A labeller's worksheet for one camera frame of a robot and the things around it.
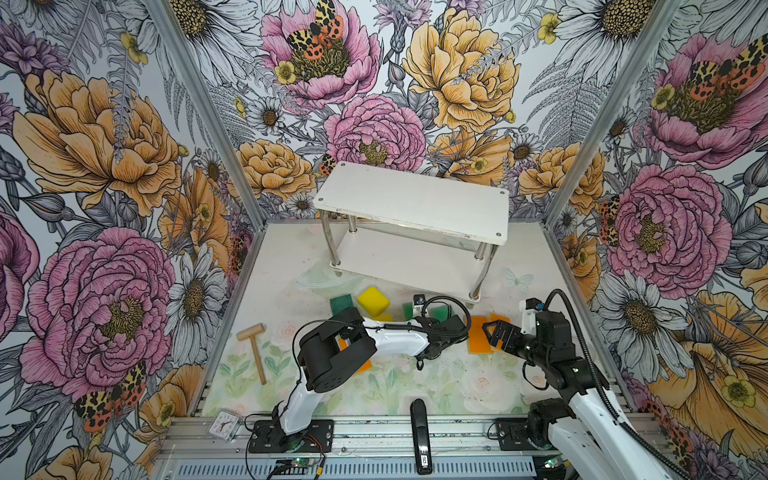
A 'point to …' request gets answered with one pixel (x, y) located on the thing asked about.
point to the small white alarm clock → (225, 425)
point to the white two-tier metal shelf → (423, 230)
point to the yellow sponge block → (373, 301)
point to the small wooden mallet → (250, 331)
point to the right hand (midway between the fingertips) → (495, 340)
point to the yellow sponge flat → (384, 318)
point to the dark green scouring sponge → (340, 303)
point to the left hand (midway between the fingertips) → (417, 335)
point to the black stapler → (421, 434)
